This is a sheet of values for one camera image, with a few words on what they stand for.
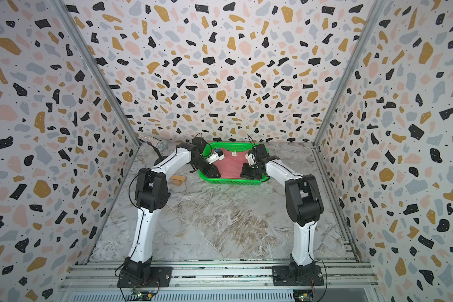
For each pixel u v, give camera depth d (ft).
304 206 1.74
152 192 1.99
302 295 2.33
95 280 2.42
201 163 2.92
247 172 2.88
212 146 3.03
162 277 2.41
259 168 2.45
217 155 3.03
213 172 2.98
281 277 2.40
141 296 2.30
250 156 3.02
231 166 3.36
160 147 2.88
